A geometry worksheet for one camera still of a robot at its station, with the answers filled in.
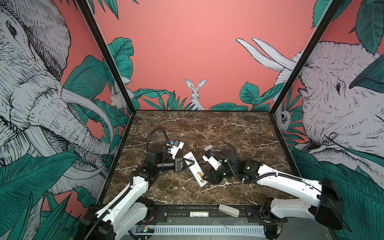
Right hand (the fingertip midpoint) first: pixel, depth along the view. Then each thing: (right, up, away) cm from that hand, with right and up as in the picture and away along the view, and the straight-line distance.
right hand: (203, 175), depth 72 cm
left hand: (-5, +6, -2) cm, 8 cm away
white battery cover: (+5, +9, +29) cm, 31 cm away
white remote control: (-4, +3, 0) cm, 5 cm away
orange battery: (-1, -1, 0) cm, 1 cm away
